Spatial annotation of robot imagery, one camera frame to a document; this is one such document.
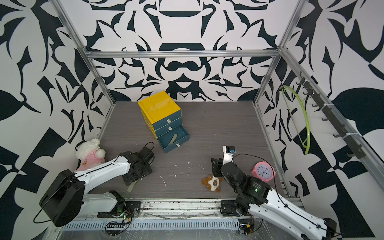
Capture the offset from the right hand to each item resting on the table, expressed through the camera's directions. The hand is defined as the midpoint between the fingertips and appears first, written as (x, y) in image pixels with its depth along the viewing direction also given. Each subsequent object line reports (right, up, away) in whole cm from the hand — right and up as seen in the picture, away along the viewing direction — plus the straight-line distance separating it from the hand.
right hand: (212, 158), depth 75 cm
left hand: (-38, -11, +10) cm, 41 cm away
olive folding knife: (-22, +7, +24) cm, 33 cm away
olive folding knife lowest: (-41, -14, +2) cm, 43 cm away
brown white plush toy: (0, -14, +4) cm, 15 cm away
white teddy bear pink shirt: (-66, 0, +8) cm, 67 cm away
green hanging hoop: (+41, +11, -9) cm, 43 cm away
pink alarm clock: (+30, -10, +10) cm, 33 cm away
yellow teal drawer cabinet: (-26, +21, +8) cm, 35 cm away
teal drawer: (-16, +9, +19) cm, 26 cm away
